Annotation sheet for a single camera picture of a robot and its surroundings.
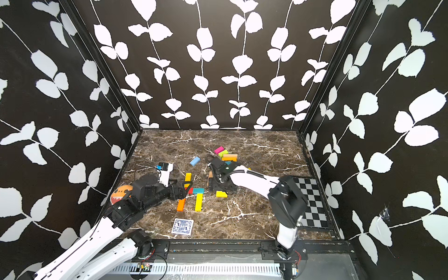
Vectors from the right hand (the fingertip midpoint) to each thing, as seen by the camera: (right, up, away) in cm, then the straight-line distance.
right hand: (215, 186), depth 87 cm
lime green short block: (+4, +17, +21) cm, 27 cm away
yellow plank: (-8, -10, -1) cm, 13 cm away
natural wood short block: (-4, +4, +12) cm, 13 cm away
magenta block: (0, +18, +23) cm, 29 cm away
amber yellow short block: (+3, -4, +2) cm, 6 cm away
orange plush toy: (-46, -2, -5) cm, 46 cm away
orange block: (-17, -9, 0) cm, 20 cm away
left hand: (-11, +6, -13) cm, 19 cm away
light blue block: (-13, +11, +17) cm, 24 cm away
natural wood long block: (+8, +15, +21) cm, 27 cm away
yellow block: (-16, +3, +9) cm, 19 cm away
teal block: (-9, -3, +5) cm, 11 cm away
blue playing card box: (-14, -17, -7) cm, 23 cm away
